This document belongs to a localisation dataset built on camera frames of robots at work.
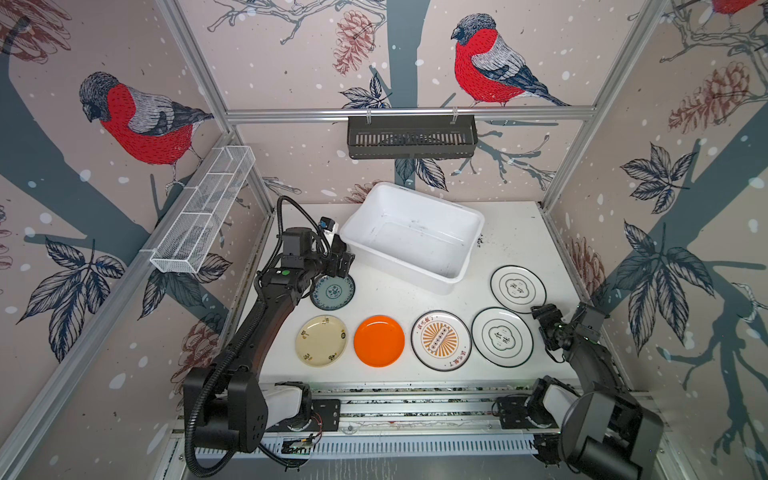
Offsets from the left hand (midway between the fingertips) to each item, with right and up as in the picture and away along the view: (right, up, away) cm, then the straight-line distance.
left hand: (337, 249), depth 82 cm
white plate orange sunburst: (+30, -27, +4) cm, 41 cm away
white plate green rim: (+48, -26, +4) cm, 55 cm away
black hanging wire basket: (+23, +39, +22) cm, 50 cm away
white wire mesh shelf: (-36, +12, -4) cm, 38 cm away
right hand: (+59, -21, +5) cm, 63 cm away
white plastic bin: (+24, +4, +29) cm, 38 cm away
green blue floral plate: (-4, -15, +15) cm, 22 cm away
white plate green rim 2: (+58, -14, +16) cm, 61 cm away
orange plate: (+11, -28, +6) cm, 31 cm away
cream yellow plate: (-6, -28, +7) cm, 30 cm away
